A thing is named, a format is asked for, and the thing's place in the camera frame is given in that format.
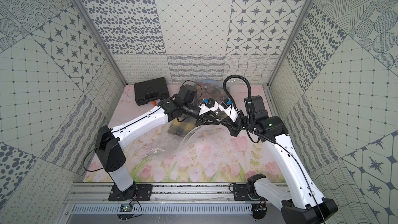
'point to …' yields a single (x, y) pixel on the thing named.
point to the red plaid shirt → (212, 90)
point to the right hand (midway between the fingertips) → (224, 123)
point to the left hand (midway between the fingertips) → (223, 125)
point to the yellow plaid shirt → (182, 125)
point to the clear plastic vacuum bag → (167, 141)
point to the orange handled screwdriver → (154, 103)
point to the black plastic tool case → (152, 89)
